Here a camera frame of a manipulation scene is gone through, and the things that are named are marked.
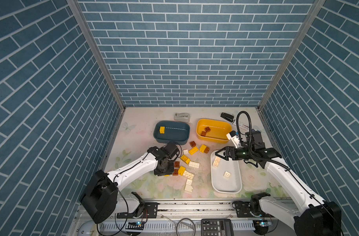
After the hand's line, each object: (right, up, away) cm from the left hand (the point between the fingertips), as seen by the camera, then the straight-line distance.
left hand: (170, 172), depth 82 cm
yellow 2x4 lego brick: (+14, +9, +14) cm, 22 cm away
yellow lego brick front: (-1, +1, -8) cm, 8 cm away
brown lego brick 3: (+3, -2, +4) cm, 5 cm away
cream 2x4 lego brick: (+28, +4, +9) cm, 30 cm away
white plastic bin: (+33, -4, +3) cm, 33 cm away
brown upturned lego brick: (+24, +23, +23) cm, 41 cm away
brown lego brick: (+14, +13, +17) cm, 25 cm away
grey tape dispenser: (+8, +32, +28) cm, 43 cm away
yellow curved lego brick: (+9, +5, +10) cm, 14 cm away
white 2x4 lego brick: (+14, +2, +7) cm, 16 cm away
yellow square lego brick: (-8, +22, +22) cm, 32 cm away
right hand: (+26, +12, -5) cm, 30 cm away
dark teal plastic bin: (+3, +21, +24) cm, 32 cm away
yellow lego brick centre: (+6, 0, +3) cm, 7 cm away
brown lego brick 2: (+3, +2, +8) cm, 9 cm away
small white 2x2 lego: (+33, -2, +4) cm, 33 cm away
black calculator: (+23, -21, -14) cm, 34 cm away
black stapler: (+41, +32, +28) cm, 59 cm away
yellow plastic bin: (+29, +21, +23) cm, 43 cm away
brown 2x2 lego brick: (+21, +20, +21) cm, 35 cm away
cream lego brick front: (+11, -8, -1) cm, 13 cm away
